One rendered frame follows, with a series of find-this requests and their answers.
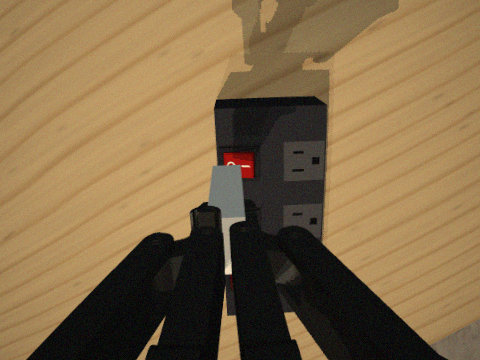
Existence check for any black power strip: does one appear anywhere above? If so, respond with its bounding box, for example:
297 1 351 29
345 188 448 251
214 96 327 242

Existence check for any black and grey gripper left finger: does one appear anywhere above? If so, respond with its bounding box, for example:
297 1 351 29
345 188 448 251
26 165 229 360

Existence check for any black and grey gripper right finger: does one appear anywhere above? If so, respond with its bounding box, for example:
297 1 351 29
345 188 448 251
226 165 448 360

